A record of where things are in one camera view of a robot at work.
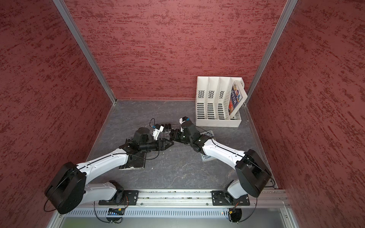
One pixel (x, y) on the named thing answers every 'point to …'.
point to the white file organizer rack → (212, 99)
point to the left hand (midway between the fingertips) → (171, 146)
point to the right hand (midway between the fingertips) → (169, 137)
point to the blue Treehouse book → (207, 157)
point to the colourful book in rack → (238, 97)
